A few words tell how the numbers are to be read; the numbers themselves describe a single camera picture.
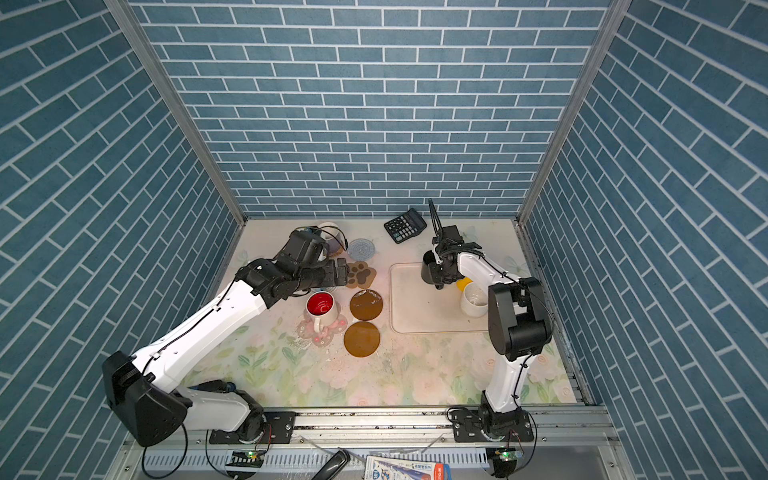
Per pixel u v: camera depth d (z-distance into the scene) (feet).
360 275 3.30
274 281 1.68
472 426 2.42
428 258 3.15
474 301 3.14
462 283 3.05
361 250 3.66
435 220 2.63
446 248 2.55
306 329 2.99
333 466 2.15
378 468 2.23
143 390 1.23
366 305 3.18
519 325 1.65
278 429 2.41
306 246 1.89
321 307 3.05
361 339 2.92
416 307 3.26
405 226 3.80
